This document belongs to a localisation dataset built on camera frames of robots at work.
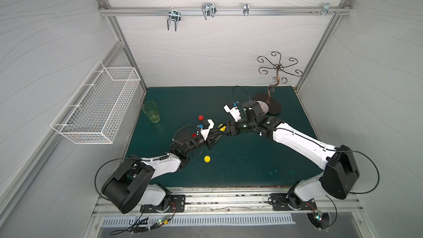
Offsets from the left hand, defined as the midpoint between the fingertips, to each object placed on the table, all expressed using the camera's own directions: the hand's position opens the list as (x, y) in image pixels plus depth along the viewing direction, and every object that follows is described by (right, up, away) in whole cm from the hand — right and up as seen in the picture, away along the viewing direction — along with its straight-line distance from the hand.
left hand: (222, 130), depth 76 cm
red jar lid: (-13, +3, +28) cm, 31 cm away
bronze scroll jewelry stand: (+36, +10, +31) cm, 49 cm away
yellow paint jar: (0, +1, -3) cm, 3 cm away
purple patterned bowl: (+29, +10, +29) cm, 42 cm away
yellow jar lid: (-8, -17, +10) cm, 21 cm away
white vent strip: (-14, -38, -6) cm, 41 cm away
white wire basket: (-55, +9, -8) cm, 56 cm away
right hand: (-1, +1, 0) cm, 2 cm away
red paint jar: (-12, 0, -13) cm, 17 cm away
